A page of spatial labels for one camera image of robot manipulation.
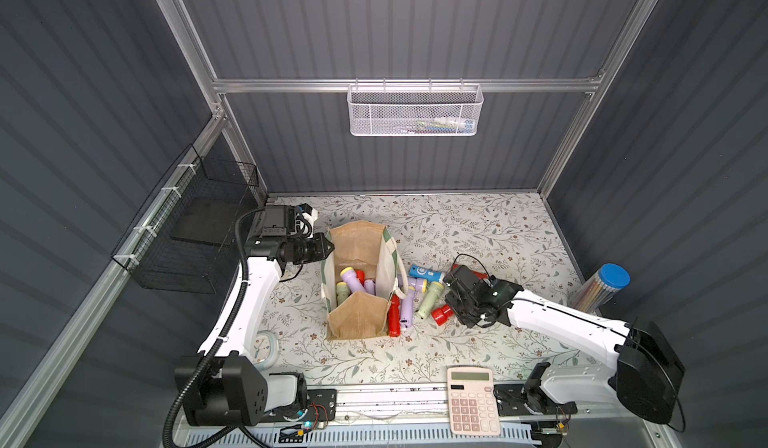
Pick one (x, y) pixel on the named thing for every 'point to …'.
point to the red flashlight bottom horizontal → (441, 315)
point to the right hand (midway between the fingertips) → (448, 302)
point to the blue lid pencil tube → (597, 290)
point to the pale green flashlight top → (342, 292)
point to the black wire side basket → (185, 238)
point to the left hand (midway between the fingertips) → (334, 248)
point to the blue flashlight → (420, 272)
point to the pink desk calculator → (473, 402)
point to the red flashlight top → (360, 274)
